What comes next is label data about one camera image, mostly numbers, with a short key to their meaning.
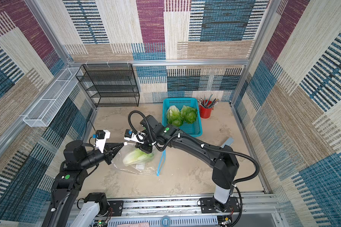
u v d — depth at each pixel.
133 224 0.69
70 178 0.48
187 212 0.73
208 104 1.08
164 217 0.70
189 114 0.99
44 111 0.72
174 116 1.02
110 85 1.10
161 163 0.88
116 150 0.67
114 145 0.65
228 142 0.95
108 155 0.59
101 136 0.57
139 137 0.63
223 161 0.43
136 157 0.80
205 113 1.09
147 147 0.66
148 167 0.86
